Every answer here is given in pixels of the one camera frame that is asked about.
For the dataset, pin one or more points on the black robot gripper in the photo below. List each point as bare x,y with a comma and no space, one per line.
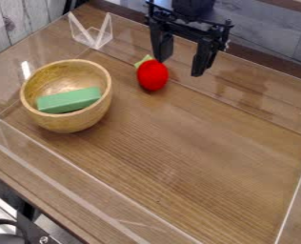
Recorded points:
195,14

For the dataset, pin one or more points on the brown wooden bowl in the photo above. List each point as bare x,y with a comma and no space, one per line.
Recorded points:
68,75

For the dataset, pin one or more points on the green rectangular block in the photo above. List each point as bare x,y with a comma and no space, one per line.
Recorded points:
69,101

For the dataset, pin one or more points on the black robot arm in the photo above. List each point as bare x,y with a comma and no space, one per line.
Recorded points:
185,32

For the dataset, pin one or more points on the small light green piece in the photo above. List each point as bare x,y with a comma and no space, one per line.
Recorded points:
146,58

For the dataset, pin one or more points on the clear acrylic corner bracket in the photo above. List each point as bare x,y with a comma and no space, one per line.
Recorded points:
92,37

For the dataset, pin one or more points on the black metal table bracket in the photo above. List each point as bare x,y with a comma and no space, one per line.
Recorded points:
36,234

